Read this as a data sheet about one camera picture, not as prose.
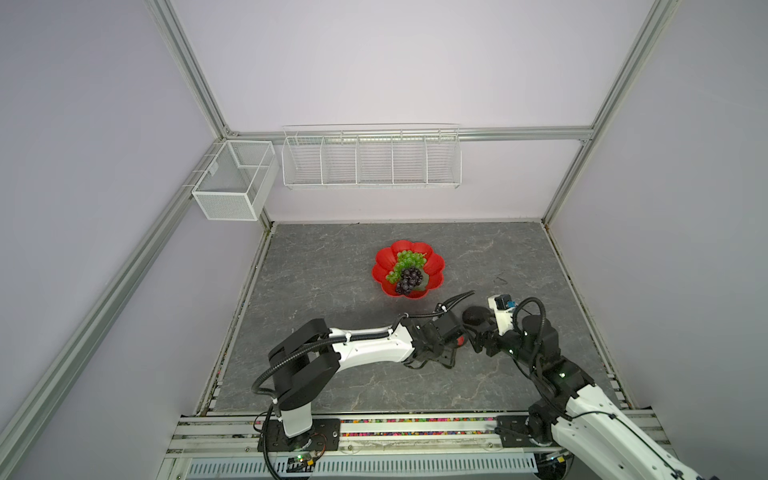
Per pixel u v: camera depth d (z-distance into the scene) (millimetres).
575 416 542
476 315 886
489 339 687
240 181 1001
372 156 1021
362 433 751
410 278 943
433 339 641
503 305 680
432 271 1021
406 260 1021
